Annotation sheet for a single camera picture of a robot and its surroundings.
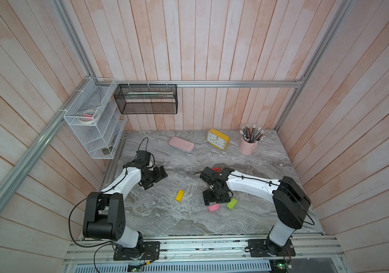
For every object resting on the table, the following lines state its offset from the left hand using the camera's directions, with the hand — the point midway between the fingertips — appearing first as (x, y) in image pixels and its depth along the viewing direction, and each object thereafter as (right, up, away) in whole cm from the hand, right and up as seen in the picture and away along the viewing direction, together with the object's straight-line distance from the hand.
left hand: (161, 180), depth 89 cm
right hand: (+26, -10, -4) cm, 29 cm away
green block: (+37, -12, -4) cm, 39 cm away
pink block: (+27, -13, -4) cm, 31 cm away
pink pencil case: (+10, +20, +22) cm, 31 cm away
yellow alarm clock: (+33, +23, +18) cm, 44 cm away
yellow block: (+10, -9, +1) cm, 13 cm away
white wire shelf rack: (-27, +21, -12) cm, 36 cm away
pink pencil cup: (+51, +17, +15) cm, 56 cm away
